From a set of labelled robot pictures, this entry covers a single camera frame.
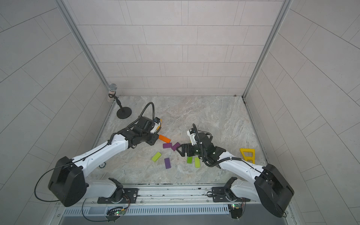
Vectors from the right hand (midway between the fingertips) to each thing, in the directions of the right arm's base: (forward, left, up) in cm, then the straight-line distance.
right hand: (182, 149), depth 80 cm
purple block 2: (+5, +5, -8) cm, 11 cm away
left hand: (+10, +14, +1) cm, 18 cm away
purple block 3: (-5, +10, -8) cm, 13 cm away
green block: (-3, -4, -8) cm, 10 cm away
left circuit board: (-27, +34, -6) cm, 44 cm away
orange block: (+11, +12, -6) cm, 17 cm away
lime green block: (-1, +16, -7) cm, 18 cm away
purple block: (+7, +10, -7) cm, 14 cm away
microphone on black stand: (+34, +44, -4) cm, 56 cm away
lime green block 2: (-5, -8, -8) cm, 13 cm away
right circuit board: (-30, -25, -10) cm, 40 cm away
